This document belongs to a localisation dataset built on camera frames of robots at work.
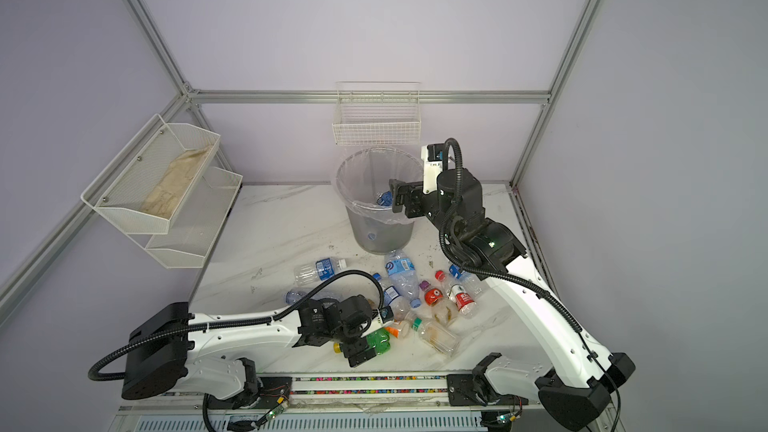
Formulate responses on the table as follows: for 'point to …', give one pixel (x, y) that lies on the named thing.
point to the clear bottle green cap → (436, 337)
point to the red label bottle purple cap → (432, 296)
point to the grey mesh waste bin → (375, 235)
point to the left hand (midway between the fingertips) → (365, 336)
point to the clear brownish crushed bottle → (444, 311)
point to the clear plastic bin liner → (362, 180)
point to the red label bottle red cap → (464, 304)
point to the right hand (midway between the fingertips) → (406, 177)
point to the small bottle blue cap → (392, 297)
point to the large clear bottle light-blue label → (401, 272)
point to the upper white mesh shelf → (148, 185)
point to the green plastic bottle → (379, 340)
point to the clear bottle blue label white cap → (320, 270)
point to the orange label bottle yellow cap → (402, 331)
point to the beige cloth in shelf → (169, 189)
